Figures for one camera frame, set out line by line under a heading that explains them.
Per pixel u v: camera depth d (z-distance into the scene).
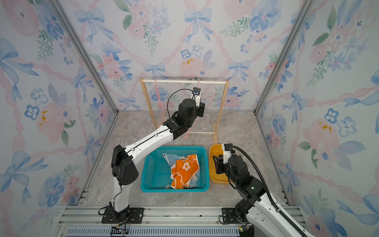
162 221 0.73
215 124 1.10
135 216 0.74
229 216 0.73
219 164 0.65
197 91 0.64
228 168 0.57
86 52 0.86
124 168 0.47
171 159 0.88
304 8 0.69
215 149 0.96
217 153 0.95
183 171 0.80
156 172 0.89
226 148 0.64
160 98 1.17
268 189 0.48
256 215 0.60
